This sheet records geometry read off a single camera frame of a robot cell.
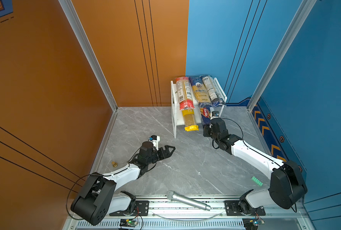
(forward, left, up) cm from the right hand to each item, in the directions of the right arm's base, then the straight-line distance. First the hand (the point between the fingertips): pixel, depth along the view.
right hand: (205, 125), depth 87 cm
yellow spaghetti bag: (+2, +9, +2) cm, 10 cm away
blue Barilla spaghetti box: (+5, 0, +4) cm, 7 cm away
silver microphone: (-36, +18, -16) cm, 43 cm away
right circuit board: (-47, -19, -19) cm, 54 cm away
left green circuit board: (-47, +42, -19) cm, 66 cm away
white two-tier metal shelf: (+1, +17, +11) cm, 21 cm away
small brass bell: (-18, +56, -15) cm, 61 cm away
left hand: (-12, +21, -8) cm, 25 cm away
